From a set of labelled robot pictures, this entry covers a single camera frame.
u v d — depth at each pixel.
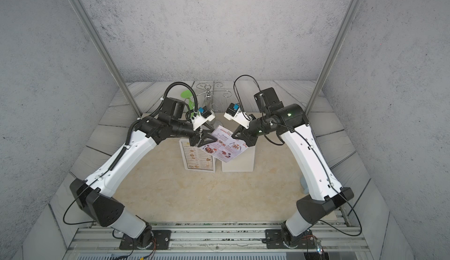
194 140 0.62
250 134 0.56
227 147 0.71
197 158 0.88
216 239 0.75
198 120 0.61
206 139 0.65
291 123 0.43
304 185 0.89
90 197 0.40
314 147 0.42
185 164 0.91
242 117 0.54
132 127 0.52
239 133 0.60
